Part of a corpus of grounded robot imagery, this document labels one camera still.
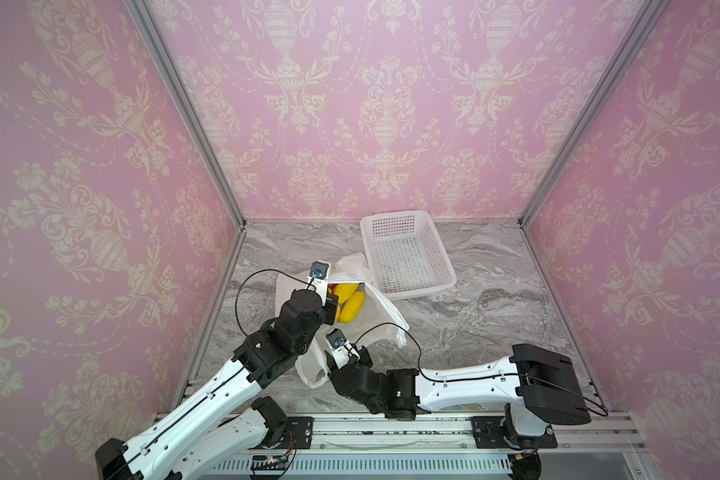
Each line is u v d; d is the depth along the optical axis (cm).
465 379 48
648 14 69
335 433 76
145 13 70
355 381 54
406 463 78
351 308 92
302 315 50
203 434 44
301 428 76
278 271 55
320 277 59
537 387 42
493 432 73
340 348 61
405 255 109
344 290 92
